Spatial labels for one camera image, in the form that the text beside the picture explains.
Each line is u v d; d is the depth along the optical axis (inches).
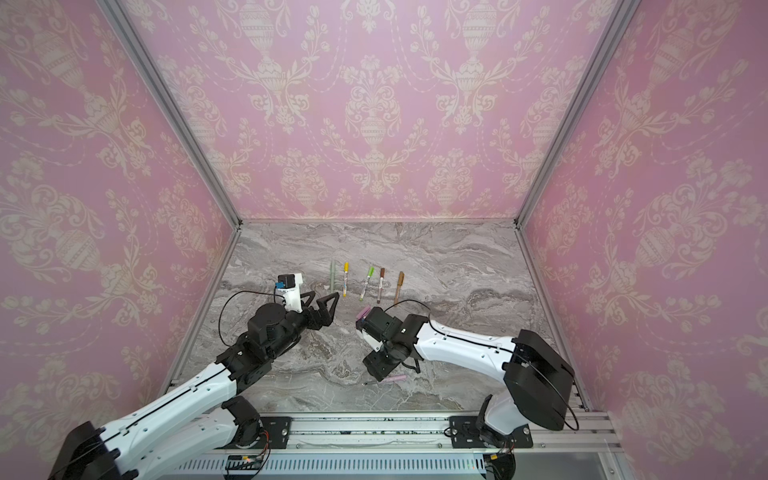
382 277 40.7
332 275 41.5
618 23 27.5
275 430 29.5
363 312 37.3
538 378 16.4
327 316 27.6
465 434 28.7
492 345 18.3
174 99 34.2
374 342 26.2
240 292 26.0
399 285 40.4
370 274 41.6
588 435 29.9
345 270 41.6
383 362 28.0
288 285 26.0
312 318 26.7
